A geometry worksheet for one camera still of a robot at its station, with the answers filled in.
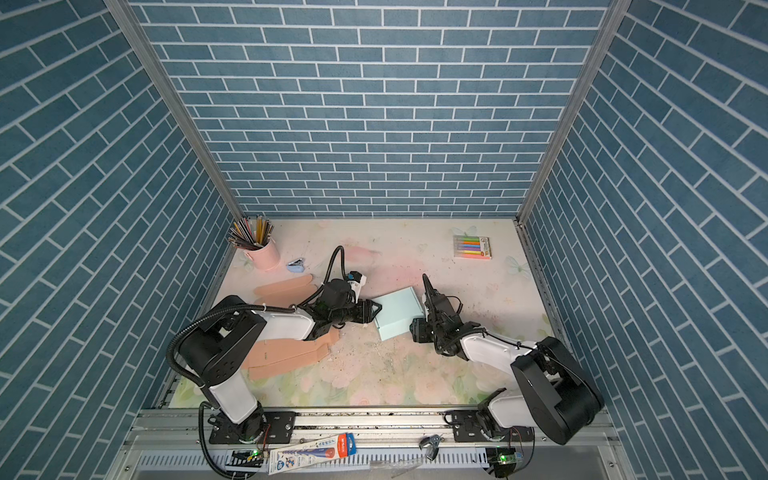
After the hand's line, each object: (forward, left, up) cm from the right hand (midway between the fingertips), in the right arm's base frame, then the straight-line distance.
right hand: (416, 323), depth 91 cm
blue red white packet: (-35, +23, 0) cm, 41 cm away
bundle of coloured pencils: (+22, +58, +13) cm, 63 cm away
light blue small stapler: (+18, +44, 0) cm, 48 cm away
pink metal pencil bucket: (+17, +52, +7) cm, 55 cm away
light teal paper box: (+3, +6, +2) cm, 7 cm away
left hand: (+3, +12, +2) cm, 13 cm away
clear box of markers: (+33, -19, -1) cm, 38 cm away
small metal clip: (-31, -5, -1) cm, 31 cm away
